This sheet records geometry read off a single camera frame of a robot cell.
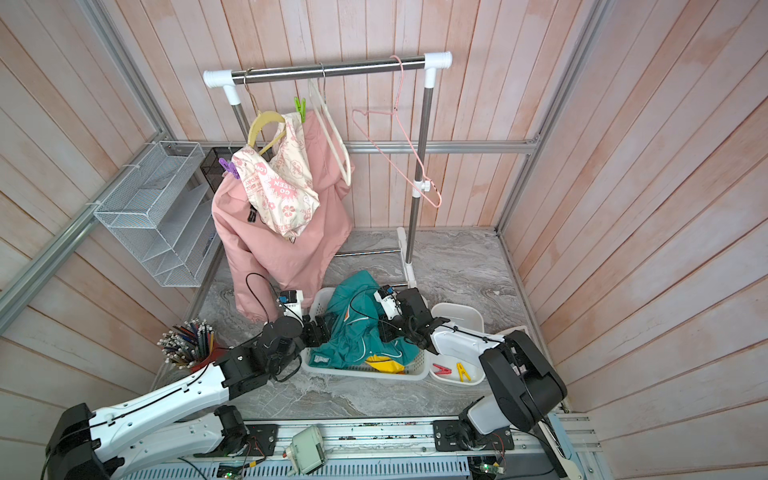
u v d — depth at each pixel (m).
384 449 0.73
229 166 0.55
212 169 0.88
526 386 0.45
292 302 0.66
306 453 0.68
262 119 0.59
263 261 0.69
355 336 0.79
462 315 0.91
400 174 1.07
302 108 0.69
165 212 0.73
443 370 0.84
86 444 0.40
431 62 0.55
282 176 0.60
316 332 0.67
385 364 0.80
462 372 0.84
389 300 0.80
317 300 0.88
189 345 0.76
